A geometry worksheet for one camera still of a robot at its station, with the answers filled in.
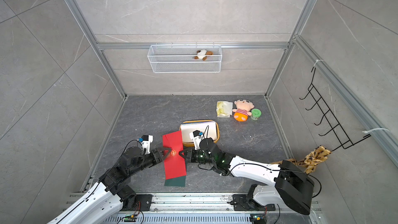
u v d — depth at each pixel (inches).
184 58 39.7
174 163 28.0
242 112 40.6
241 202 28.8
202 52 34.5
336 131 24.9
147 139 27.6
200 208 28.7
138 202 28.7
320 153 25.8
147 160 25.4
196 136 27.6
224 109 42.1
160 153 26.4
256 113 40.3
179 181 31.5
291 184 16.2
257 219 27.6
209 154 23.0
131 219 28.1
